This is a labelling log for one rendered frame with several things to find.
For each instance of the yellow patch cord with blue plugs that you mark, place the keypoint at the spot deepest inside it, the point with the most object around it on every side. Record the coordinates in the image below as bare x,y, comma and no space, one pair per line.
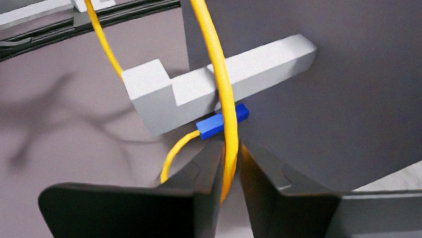
223,84

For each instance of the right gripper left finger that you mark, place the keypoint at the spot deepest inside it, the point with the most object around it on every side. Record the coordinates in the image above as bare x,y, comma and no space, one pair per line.
188,210

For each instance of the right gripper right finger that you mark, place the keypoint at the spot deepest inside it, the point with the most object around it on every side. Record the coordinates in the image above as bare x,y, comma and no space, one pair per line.
284,203

